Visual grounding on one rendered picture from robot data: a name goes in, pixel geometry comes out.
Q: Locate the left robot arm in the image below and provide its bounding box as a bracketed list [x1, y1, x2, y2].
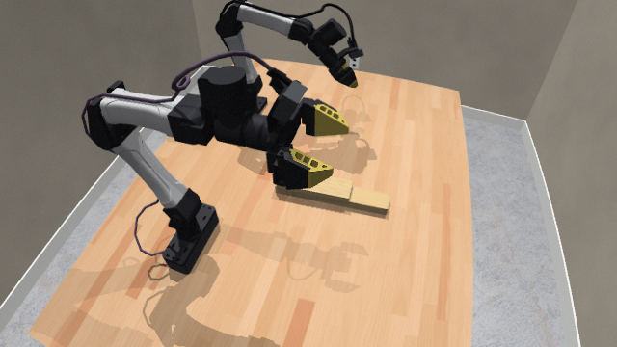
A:
[215, 3, 363, 113]

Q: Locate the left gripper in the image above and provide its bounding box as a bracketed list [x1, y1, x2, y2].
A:
[319, 47, 358, 88]

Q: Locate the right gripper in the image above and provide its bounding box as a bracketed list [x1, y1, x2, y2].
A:
[245, 97, 349, 190]

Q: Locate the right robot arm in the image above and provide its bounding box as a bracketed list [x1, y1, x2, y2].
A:
[87, 66, 308, 266]

